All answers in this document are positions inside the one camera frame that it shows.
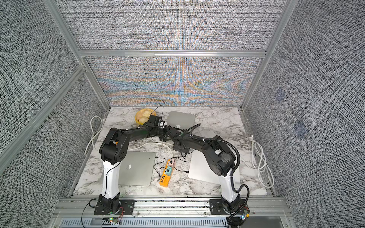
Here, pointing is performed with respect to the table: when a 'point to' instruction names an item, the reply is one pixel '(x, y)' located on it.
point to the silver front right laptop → (199, 168)
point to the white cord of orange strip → (152, 142)
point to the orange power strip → (165, 179)
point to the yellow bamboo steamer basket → (142, 116)
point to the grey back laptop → (180, 120)
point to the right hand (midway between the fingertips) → (179, 144)
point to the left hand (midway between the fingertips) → (178, 133)
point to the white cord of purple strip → (259, 164)
